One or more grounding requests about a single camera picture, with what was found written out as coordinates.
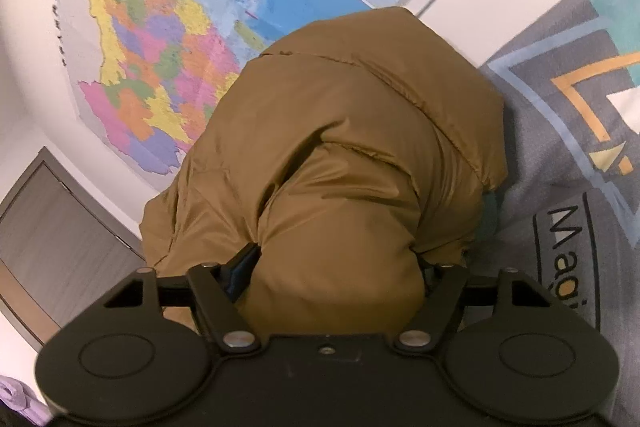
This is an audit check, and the brown puffer jacket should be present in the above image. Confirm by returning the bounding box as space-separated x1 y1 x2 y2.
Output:
140 8 508 336

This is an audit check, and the grey wooden door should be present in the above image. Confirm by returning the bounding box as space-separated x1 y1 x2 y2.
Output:
0 147 144 350

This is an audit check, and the teal grey bed sheet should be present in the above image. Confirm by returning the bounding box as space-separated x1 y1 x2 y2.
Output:
464 0 640 358

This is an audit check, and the purple cloth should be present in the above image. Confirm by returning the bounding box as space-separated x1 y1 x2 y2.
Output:
0 376 52 427

